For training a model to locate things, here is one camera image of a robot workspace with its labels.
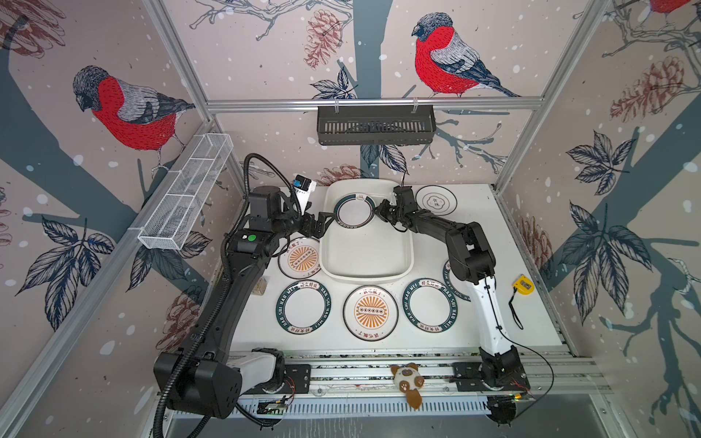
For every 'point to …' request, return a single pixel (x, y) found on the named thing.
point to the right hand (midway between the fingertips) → (373, 206)
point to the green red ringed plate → (354, 210)
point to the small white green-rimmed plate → (437, 199)
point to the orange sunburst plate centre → (371, 313)
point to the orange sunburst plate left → (302, 259)
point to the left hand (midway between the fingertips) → (325, 203)
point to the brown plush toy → (408, 380)
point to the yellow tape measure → (525, 286)
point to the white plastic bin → (379, 253)
